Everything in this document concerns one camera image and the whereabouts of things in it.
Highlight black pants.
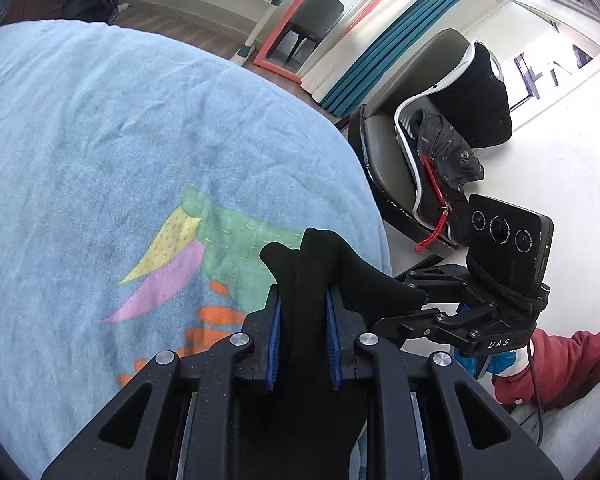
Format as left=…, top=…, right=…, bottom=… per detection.
left=237, top=228, right=427, bottom=479

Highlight red sleeve forearm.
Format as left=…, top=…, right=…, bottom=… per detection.
left=489, top=328, right=600, bottom=410

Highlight dark garment on chair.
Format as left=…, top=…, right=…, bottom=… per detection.
left=408, top=108, right=484, bottom=191

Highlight black white office chair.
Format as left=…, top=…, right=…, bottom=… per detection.
left=348, top=28, right=513, bottom=257

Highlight blue patterned bed cover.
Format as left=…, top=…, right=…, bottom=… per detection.
left=0, top=21, right=391, bottom=479

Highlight teal curtain right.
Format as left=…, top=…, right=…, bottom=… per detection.
left=320, top=0, right=460, bottom=116

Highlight dark green chair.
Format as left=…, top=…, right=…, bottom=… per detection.
left=266, top=0, right=344, bottom=63

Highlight red framed mirror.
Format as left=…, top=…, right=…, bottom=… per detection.
left=244, top=0, right=382, bottom=84

